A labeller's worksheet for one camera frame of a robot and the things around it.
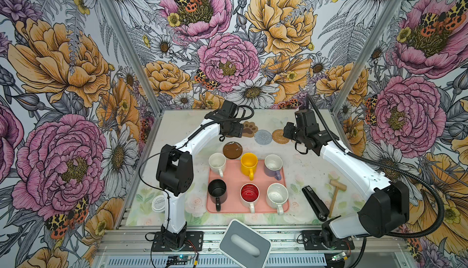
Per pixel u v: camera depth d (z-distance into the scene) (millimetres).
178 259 709
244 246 718
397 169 786
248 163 960
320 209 791
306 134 628
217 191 852
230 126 798
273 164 957
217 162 960
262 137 1084
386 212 412
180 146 528
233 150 1029
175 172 518
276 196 849
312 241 739
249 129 1118
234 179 934
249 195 856
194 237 750
